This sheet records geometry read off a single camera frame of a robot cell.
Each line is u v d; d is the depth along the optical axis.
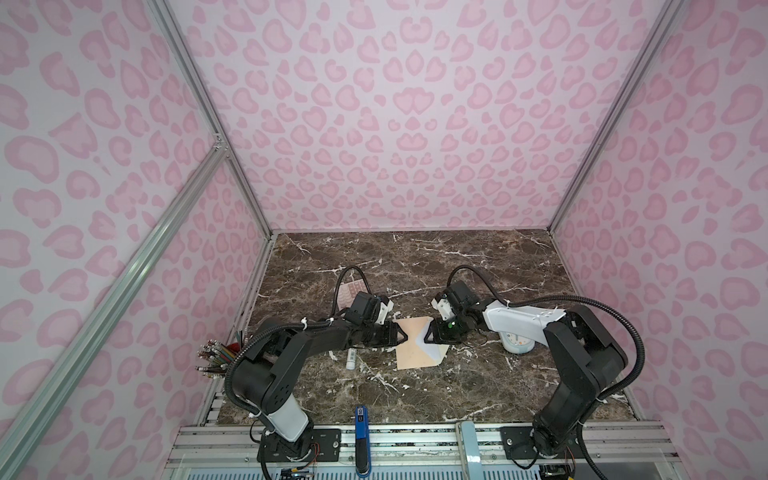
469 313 0.70
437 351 0.88
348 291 1.01
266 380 0.45
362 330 0.74
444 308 0.86
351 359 0.86
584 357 0.47
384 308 0.86
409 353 0.88
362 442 0.72
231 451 0.73
